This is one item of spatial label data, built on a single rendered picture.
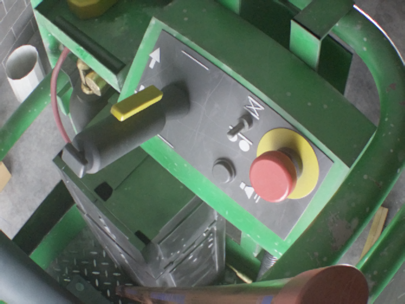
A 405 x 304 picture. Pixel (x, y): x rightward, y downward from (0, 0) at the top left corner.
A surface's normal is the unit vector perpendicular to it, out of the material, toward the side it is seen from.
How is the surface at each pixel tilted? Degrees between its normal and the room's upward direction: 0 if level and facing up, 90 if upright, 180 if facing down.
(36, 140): 0
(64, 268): 0
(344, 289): 16
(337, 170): 58
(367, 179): 9
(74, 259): 0
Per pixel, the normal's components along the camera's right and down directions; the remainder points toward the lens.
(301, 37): -0.67, 0.69
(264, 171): -0.59, 0.37
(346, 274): 0.18, -0.21
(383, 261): -0.14, -0.48
